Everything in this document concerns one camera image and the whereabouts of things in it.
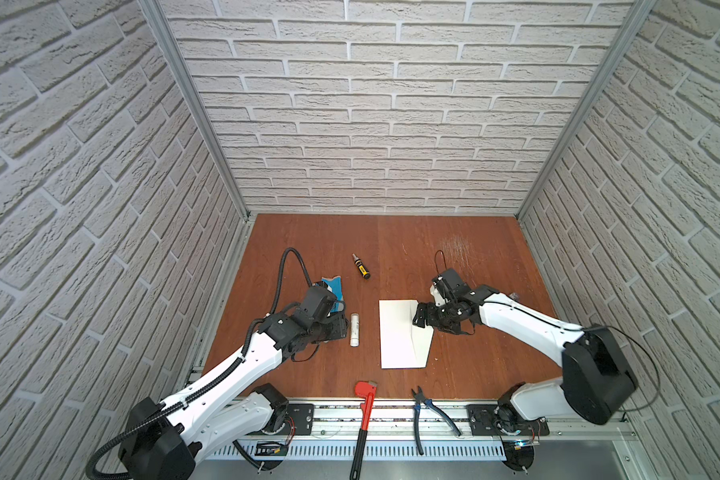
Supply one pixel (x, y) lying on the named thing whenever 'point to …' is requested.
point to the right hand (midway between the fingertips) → (424, 323)
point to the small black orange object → (514, 296)
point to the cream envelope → (402, 343)
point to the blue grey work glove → (335, 286)
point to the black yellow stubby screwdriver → (360, 266)
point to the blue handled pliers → (418, 399)
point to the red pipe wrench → (367, 390)
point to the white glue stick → (354, 330)
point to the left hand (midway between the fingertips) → (344, 320)
